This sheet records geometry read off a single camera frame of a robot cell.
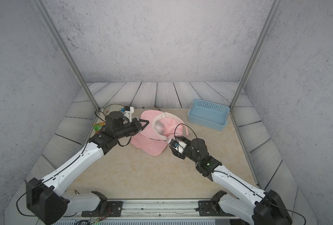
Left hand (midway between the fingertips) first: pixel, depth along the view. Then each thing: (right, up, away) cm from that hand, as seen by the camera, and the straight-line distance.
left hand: (151, 122), depth 73 cm
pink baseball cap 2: (+9, -2, +15) cm, 17 cm away
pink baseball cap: (-6, -12, +21) cm, 25 cm away
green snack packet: (-43, -4, +31) cm, 54 cm away
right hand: (+13, -10, +4) cm, 16 cm away
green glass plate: (-31, +10, +28) cm, 43 cm away
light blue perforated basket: (+42, +5, +42) cm, 59 cm away
